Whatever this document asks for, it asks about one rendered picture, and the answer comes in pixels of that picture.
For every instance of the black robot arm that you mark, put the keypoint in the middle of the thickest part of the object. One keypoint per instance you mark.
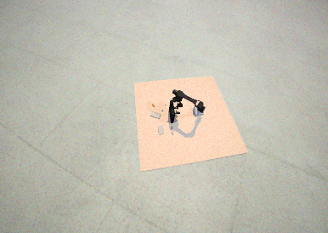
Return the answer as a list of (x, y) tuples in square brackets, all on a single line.
[(180, 94)]

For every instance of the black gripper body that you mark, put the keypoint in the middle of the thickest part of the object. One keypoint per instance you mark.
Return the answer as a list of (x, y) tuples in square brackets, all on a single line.
[(180, 104)]

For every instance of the grey flat square tile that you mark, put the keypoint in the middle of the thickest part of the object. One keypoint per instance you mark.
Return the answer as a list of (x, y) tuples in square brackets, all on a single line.
[(161, 129)]

